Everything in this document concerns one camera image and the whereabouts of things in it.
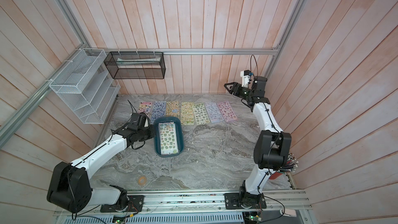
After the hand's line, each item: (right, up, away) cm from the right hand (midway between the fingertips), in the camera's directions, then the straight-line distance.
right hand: (226, 85), depth 86 cm
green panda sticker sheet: (-24, -17, +23) cm, 37 cm away
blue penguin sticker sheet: (-45, -15, +24) cm, 53 cm away
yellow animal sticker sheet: (-34, -13, +25) cm, 45 cm away
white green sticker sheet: (-14, -18, +22) cm, 31 cm away
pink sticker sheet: (-55, -12, +26) cm, 61 cm away
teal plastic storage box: (-39, -34, -1) cm, 52 cm away
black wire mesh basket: (-58, +17, +18) cm, 63 cm away
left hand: (-40, -27, +1) cm, 49 cm away
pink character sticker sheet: (+5, -15, +24) cm, 29 cm away
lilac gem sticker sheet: (-4, -16, +24) cm, 29 cm away
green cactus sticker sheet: (-34, -31, +4) cm, 46 cm away
